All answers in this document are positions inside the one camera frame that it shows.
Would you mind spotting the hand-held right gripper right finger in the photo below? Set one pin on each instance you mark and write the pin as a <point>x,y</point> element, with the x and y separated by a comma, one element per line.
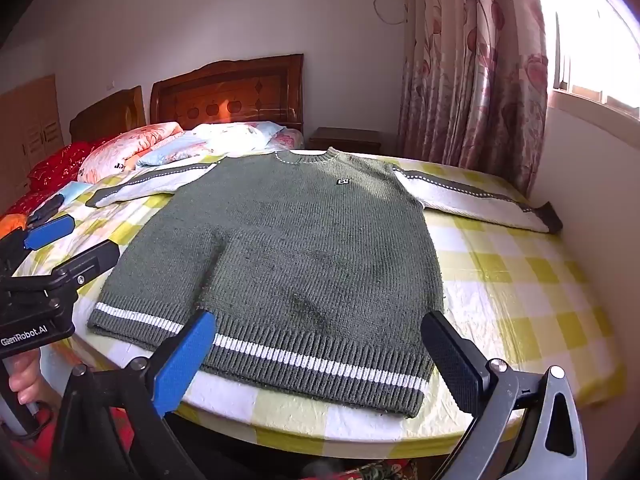
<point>452,360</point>

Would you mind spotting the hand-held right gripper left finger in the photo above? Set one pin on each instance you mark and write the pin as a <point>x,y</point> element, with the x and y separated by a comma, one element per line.
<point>185,360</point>

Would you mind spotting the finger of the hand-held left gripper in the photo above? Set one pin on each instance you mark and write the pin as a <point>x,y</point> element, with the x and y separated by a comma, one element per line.
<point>92,257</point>
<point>47,232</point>

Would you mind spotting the green knit sweater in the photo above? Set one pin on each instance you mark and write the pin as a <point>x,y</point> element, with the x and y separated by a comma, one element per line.
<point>300,260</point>

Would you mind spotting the person's left hand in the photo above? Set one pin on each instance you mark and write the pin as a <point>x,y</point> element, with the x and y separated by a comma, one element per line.
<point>22,377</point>

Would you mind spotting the light blue cloth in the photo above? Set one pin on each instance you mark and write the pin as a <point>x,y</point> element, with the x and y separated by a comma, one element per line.
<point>75,192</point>

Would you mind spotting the red patterned quilt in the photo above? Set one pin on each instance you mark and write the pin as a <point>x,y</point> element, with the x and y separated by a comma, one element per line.
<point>60,165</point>

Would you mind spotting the yellow checked bed sheet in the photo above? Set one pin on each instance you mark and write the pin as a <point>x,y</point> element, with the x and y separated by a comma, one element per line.
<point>525,300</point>

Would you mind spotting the pink floral pillow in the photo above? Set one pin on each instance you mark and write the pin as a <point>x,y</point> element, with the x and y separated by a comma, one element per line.
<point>125,150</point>
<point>290,139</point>

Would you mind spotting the small wooden headboard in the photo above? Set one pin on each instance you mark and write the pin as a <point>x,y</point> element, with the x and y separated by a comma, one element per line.
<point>107,117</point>

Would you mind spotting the light blue folded blanket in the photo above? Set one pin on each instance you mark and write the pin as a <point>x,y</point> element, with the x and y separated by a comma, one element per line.
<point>220,140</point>

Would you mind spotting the large carved wooden headboard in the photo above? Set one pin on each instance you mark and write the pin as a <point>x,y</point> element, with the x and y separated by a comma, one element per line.
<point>225,95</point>

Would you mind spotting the wooden nightstand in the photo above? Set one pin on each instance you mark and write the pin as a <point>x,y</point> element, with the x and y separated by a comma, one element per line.
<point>350,140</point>

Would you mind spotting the pink floral curtain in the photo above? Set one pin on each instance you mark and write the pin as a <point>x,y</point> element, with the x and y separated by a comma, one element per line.
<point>475,75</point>

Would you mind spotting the window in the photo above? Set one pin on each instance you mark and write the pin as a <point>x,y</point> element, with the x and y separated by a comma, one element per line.
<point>595,35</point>

